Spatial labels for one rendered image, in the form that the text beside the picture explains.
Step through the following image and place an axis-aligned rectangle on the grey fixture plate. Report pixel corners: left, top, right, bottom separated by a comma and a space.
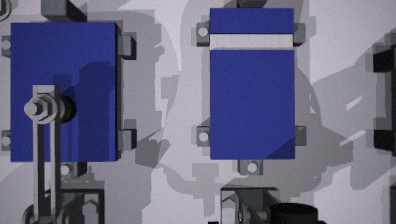
0, 0, 396, 224

